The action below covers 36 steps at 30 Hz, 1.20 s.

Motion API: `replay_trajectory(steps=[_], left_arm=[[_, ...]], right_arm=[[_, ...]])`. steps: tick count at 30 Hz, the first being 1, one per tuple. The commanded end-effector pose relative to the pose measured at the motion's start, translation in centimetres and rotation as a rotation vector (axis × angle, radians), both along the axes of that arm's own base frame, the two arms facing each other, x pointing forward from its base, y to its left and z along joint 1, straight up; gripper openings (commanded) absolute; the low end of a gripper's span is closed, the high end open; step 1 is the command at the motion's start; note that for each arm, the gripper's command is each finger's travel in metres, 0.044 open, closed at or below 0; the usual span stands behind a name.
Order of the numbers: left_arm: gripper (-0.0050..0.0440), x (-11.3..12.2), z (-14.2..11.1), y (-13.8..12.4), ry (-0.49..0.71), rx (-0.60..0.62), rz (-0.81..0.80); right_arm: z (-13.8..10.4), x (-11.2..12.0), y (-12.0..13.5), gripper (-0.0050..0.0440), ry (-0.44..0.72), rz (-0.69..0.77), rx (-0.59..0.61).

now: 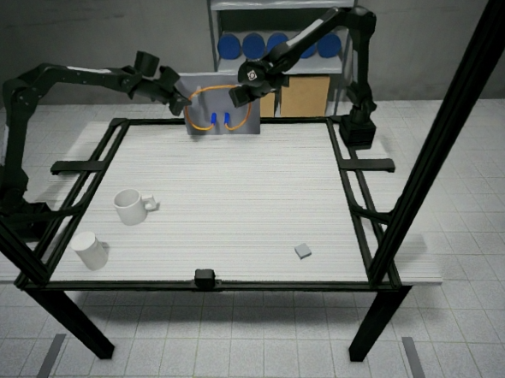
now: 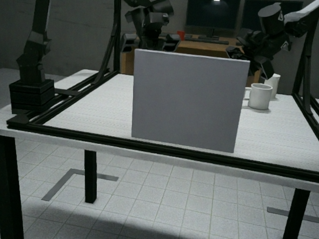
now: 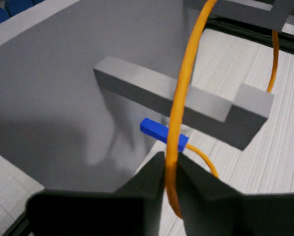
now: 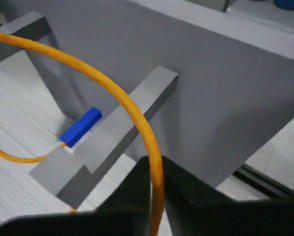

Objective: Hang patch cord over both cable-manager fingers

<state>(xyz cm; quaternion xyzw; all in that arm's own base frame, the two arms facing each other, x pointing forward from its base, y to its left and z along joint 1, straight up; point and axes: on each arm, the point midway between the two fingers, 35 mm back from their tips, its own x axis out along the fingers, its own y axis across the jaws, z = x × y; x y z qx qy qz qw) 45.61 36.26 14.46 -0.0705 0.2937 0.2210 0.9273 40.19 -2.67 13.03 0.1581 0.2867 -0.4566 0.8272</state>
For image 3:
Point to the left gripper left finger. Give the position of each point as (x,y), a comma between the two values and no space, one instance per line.
(79,213)

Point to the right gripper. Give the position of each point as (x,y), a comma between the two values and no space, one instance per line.
(266,1)

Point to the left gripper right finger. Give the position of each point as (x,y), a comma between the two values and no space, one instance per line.
(208,207)

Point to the orange cable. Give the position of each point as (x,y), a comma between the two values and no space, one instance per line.
(179,103)

